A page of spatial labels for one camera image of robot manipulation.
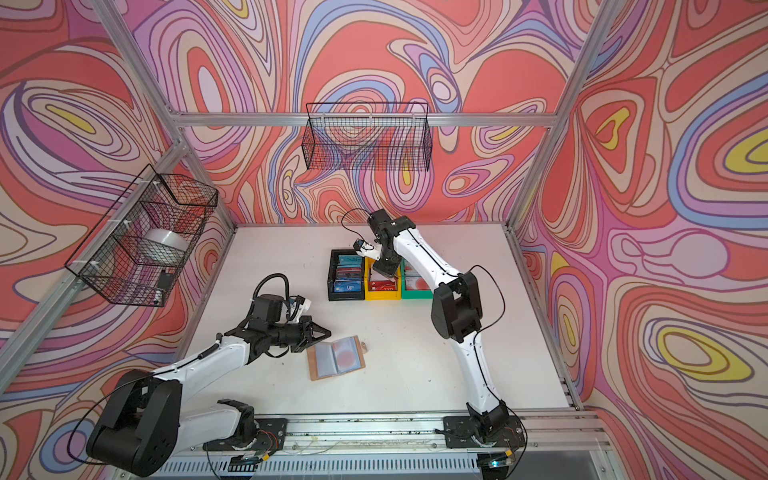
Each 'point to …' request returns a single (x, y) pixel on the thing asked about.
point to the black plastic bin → (346, 275)
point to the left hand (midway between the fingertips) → (332, 333)
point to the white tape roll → (163, 247)
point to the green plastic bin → (413, 286)
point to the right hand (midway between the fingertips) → (392, 271)
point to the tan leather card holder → (321, 362)
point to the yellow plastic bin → (379, 286)
